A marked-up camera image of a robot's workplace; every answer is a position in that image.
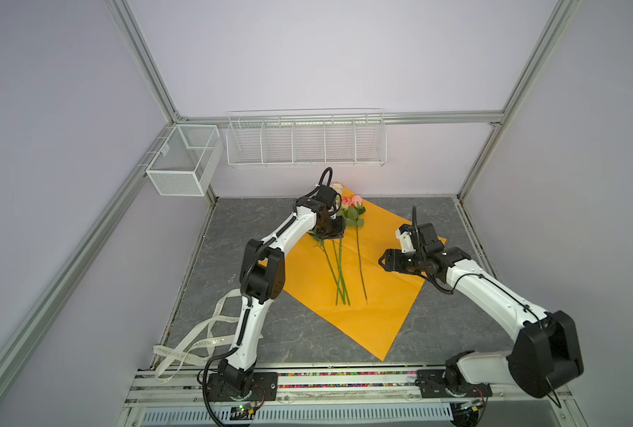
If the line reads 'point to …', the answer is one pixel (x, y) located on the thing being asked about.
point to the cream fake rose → (338, 188)
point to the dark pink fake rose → (347, 203)
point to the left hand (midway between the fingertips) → (346, 236)
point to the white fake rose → (321, 242)
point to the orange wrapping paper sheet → (343, 280)
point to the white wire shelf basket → (306, 138)
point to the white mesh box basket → (188, 160)
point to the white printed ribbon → (186, 353)
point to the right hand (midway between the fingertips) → (388, 263)
